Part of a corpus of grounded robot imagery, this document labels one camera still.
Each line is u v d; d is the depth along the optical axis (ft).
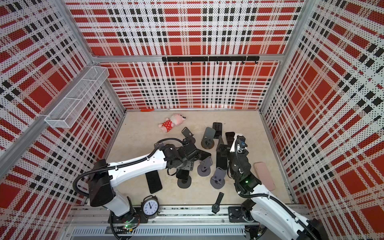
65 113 2.26
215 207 2.50
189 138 3.26
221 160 3.00
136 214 2.40
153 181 2.88
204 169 2.75
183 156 1.92
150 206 2.42
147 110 4.14
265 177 1.92
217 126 3.66
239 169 1.77
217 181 2.63
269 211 1.60
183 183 2.76
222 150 2.20
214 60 3.03
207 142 3.31
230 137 3.67
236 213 2.41
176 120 3.52
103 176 1.55
